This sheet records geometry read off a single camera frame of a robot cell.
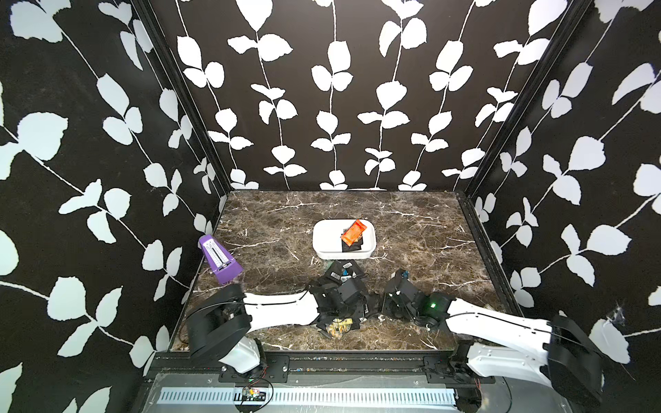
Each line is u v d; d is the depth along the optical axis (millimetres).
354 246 1011
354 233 1009
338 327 799
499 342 502
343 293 628
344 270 767
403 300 616
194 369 747
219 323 455
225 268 885
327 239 1011
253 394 706
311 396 701
